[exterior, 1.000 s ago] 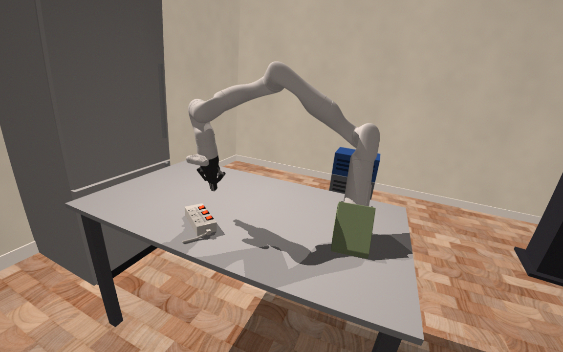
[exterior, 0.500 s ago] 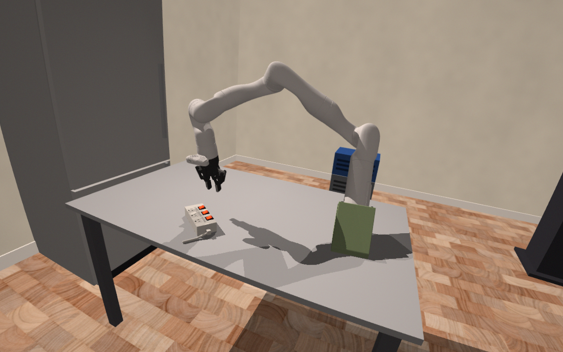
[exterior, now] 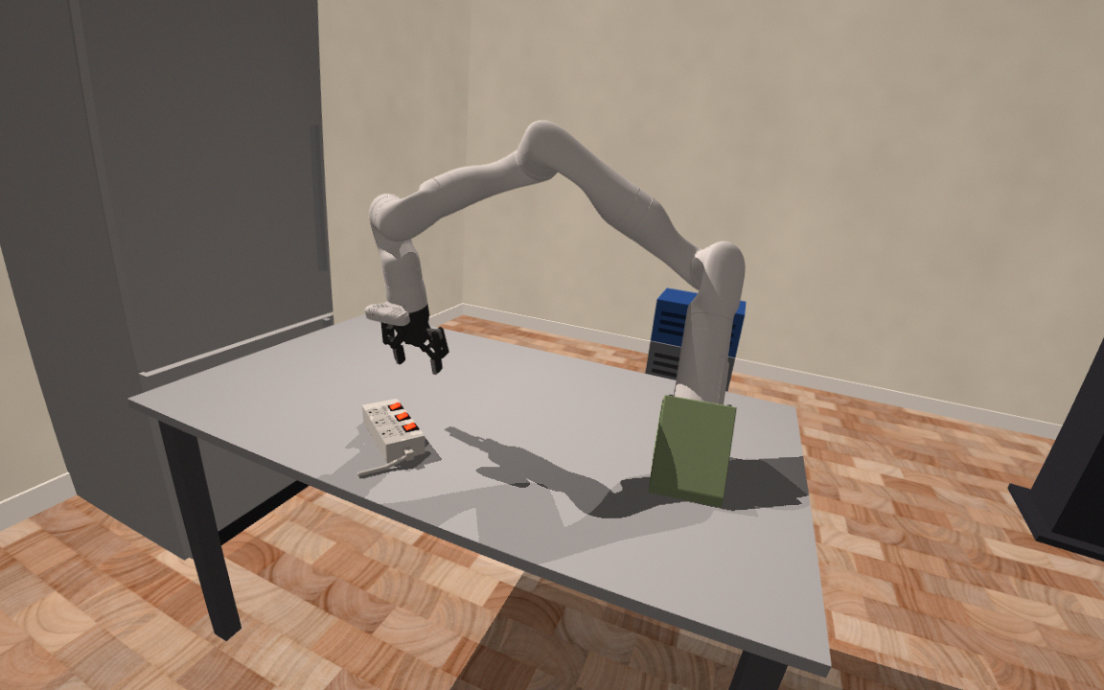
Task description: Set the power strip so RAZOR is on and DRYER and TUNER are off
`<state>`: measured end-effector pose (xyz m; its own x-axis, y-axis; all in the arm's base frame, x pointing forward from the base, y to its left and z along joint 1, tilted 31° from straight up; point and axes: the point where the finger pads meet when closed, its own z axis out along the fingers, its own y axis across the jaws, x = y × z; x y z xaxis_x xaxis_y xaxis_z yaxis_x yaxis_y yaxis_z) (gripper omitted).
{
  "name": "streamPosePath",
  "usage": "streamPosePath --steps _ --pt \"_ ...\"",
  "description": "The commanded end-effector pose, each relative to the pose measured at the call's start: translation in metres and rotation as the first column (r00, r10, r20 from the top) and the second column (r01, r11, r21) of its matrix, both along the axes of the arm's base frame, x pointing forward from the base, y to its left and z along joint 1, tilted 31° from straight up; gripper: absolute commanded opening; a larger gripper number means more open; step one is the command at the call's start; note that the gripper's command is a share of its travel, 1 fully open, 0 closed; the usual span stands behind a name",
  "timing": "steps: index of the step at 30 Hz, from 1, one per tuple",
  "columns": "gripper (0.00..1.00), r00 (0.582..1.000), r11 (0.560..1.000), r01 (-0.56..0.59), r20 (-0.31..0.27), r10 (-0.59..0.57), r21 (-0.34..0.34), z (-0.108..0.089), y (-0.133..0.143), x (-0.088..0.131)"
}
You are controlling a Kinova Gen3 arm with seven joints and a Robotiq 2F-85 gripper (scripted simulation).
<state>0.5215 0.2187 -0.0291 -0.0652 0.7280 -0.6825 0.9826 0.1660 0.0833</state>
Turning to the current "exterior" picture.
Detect beige power strip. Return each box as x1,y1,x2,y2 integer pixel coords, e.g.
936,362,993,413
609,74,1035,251
357,399,426,476

